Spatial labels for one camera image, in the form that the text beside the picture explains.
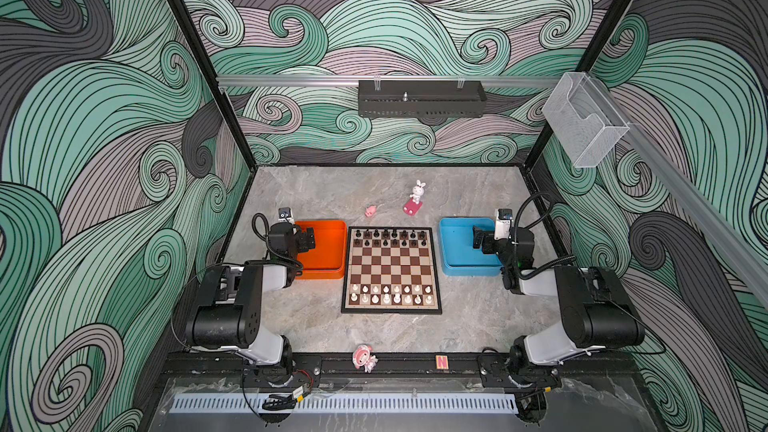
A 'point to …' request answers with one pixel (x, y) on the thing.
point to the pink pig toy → (370, 210)
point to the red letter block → (442, 362)
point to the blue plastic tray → (459, 257)
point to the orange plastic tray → (328, 258)
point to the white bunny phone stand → (414, 204)
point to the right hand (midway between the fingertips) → (491, 225)
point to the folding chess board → (390, 270)
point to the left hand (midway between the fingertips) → (293, 226)
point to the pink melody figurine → (362, 357)
